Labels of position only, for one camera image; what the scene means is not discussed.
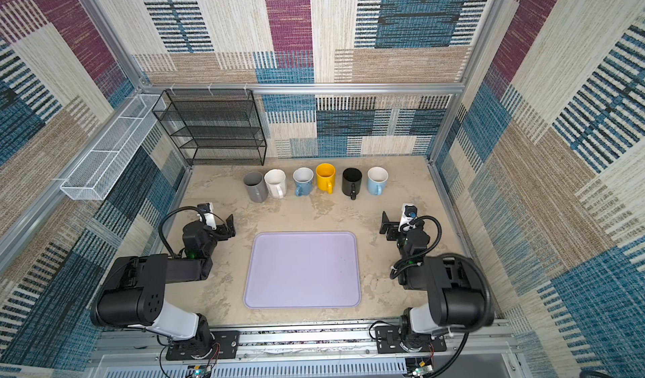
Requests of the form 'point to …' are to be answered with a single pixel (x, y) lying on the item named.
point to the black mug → (351, 182)
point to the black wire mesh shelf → (214, 126)
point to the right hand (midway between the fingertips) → (399, 215)
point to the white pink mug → (275, 180)
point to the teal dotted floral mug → (303, 177)
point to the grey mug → (256, 187)
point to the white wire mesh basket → (97, 174)
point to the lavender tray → (302, 270)
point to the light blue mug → (377, 177)
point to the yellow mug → (326, 176)
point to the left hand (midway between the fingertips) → (219, 216)
